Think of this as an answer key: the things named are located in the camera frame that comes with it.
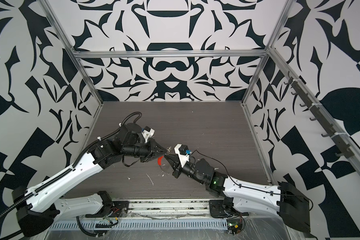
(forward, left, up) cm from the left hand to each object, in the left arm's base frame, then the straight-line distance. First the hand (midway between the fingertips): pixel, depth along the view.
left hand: (169, 148), depth 64 cm
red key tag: (-1, +5, -11) cm, 12 cm away
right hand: (-2, +2, -4) cm, 5 cm away
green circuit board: (-26, -29, -29) cm, 49 cm away
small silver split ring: (+1, 0, -3) cm, 3 cm away
